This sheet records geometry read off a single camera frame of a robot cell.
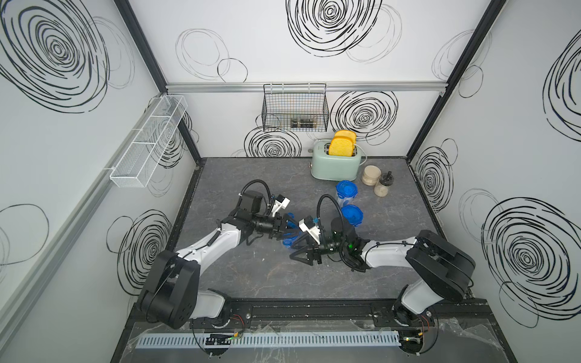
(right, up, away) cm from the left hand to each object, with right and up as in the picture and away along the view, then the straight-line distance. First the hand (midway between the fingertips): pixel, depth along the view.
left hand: (298, 232), depth 75 cm
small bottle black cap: (+39, +17, +24) cm, 49 cm away
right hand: (-2, -7, -1) cm, 8 cm away
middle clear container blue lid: (+21, +5, +8) cm, 23 cm away
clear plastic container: (-3, -4, +2) cm, 6 cm away
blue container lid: (-3, +3, -3) cm, 5 cm away
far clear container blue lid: (+20, +13, +15) cm, 28 cm away
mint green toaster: (+18, +23, +29) cm, 41 cm away
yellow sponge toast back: (+22, +39, +26) cm, 52 cm away
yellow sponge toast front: (+19, +32, +23) cm, 44 cm away
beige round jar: (+36, +20, +31) cm, 52 cm away
